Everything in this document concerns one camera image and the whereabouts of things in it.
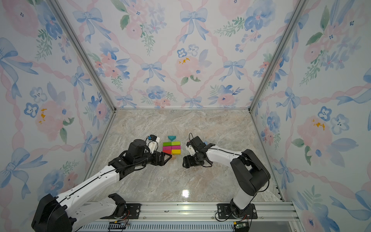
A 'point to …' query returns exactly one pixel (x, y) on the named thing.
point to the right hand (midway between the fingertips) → (189, 163)
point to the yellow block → (176, 152)
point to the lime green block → (176, 143)
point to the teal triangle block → (172, 137)
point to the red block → (167, 151)
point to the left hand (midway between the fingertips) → (167, 154)
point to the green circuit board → (240, 225)
